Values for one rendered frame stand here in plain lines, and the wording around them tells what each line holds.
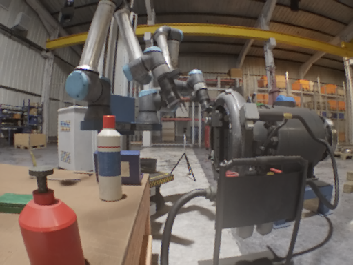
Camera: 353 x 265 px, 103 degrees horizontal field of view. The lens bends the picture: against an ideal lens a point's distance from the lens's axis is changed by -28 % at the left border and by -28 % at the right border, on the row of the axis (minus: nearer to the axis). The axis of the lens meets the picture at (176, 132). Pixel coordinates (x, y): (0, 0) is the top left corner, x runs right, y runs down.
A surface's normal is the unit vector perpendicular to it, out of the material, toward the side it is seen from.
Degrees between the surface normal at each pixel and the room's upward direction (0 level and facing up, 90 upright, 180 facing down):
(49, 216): 47
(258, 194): 90
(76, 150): 90
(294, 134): 80
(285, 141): 91
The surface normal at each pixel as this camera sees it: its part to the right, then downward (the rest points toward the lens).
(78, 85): -0.18, 0.09
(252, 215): 0.07, 0.00
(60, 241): 0.81, 0.01
